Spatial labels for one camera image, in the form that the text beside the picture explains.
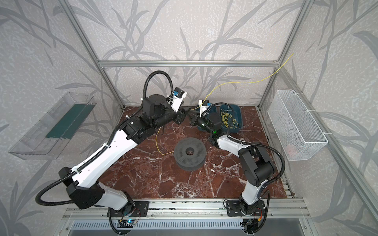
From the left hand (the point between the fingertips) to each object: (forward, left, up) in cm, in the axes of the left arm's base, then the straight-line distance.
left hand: (189, 100), depth 65 cm
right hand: (+8, +2, -13) cm, 16 cm away
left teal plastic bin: (+3, -12, -9) cm, 15 cm away
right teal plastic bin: (+31, -36, -43) cm, 64 cm away
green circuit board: (-43, +31, -43) cm, 69 cm away
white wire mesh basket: (-14, -47, -5) cm, 49 cm away
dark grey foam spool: (-15, 0, -34) cm, 38 cm away
